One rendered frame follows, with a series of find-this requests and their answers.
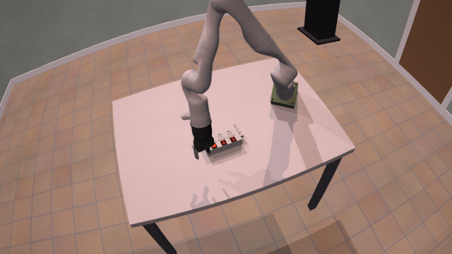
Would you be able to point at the white power strip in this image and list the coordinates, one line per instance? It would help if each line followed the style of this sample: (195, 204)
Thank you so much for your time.
(226, 140)

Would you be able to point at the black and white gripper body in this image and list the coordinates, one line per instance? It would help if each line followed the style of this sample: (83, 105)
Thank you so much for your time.
(201, 130)

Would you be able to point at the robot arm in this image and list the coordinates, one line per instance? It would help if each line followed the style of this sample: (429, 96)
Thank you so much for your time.
(195, 83)

